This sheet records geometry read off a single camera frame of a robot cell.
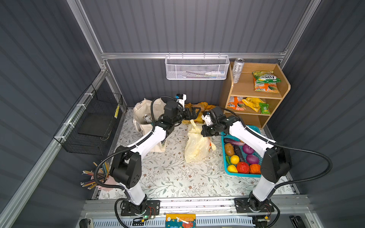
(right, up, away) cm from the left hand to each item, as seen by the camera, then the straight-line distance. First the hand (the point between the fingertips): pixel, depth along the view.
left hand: (195, 108), depth 81 cm
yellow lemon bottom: (+21, -36, +2) cm, 42 cm away
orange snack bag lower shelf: (+29, +5, +15) cm, 33 cm away
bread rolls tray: (+10, +4, +36) cm, 38 cm away
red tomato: (+27, -34, 0) cm, 44 cm away
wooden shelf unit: (+31, +13, +6) cm, 34 cm away
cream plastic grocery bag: (+1, -23, +3) cm, 23 cm away
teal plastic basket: (+41, -13, +13) cm, 44 cm away
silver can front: (-32, -6, +15) cm, 36 cm away
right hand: (+5, -15, +5) cm, 17 cm away
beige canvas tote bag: (-35, -6, +13) cm, 37 cm away
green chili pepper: (+21, -32, +7) cm, 39 cm away
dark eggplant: (+29, -28, +10) cm, 41 cm away
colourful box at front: (-8, -57, -11) cm, 59 cm away
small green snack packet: (+47, +1, +13) cm, 49 cm away
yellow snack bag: (+41, +5, +15) cm, 44 cm away
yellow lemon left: (+25, -31, +5) cm, 40 cm away
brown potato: (+23, -26, +10) cm, 36 cm away
